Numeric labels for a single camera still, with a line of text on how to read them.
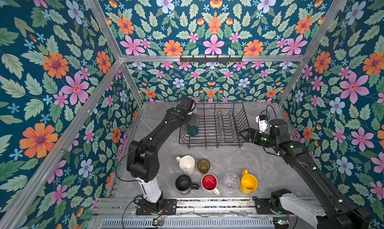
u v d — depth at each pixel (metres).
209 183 0.82
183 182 0.80
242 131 0.70
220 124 0.99
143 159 0.46
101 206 0.75
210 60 0.92
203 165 0.85
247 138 0.67
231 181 0.81
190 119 0.80
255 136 0.65
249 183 0.80
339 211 0.38
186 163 0.87
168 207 0.73
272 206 0.67
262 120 0.68
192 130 0.94
